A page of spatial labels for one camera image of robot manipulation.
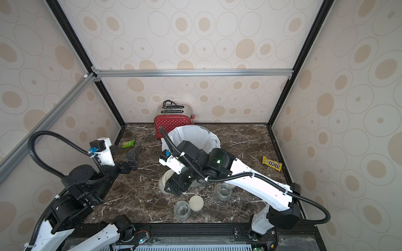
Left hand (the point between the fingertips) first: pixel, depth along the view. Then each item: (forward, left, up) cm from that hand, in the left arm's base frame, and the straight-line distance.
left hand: (134, 146), depth 58 cm
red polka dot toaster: (+37, -3, -24) cm, 45 cm away
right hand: (-8, -15, -10) cm, 20 cm away
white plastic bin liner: (+20, -23, -17) cm, 35 cm away
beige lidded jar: (-10, -11, -7) cm, 16 cm away
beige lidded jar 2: (-12, -15, -40) cm, 44 cm away
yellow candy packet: (+15, -69, -38) cm, 81 cm away
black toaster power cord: (+54, -1, -23) cm, 58 cm away
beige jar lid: (-9, -22, -38) cm, 45 cm away
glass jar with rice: (-2, -37, -40) cm, 55 cm away
